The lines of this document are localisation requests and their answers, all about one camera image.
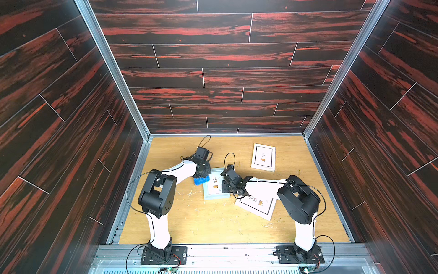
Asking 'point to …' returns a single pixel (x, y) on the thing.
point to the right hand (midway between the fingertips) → (227, 183)
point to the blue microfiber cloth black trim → (199, 181)
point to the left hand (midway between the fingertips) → (209, 172)
